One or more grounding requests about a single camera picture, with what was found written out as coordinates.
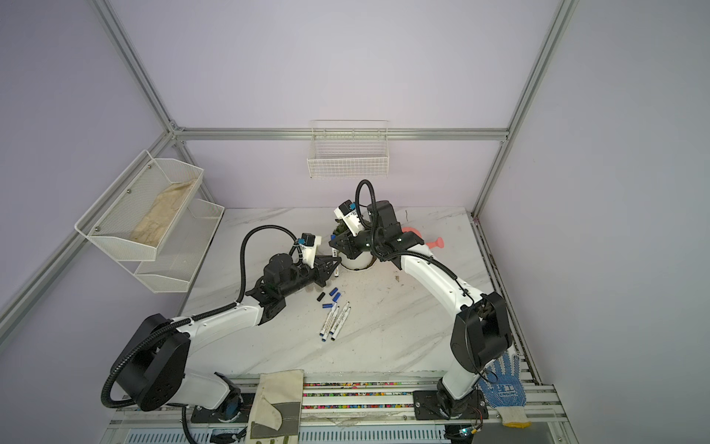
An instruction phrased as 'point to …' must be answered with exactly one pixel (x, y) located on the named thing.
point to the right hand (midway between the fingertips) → (331, 243)
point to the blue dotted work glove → (504, 390)
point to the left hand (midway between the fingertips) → (337, 257)
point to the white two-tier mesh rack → (175, 265)
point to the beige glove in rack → (153, 225)
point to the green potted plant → (363, 261)
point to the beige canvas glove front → (276, 410)
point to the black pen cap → (321, 296)
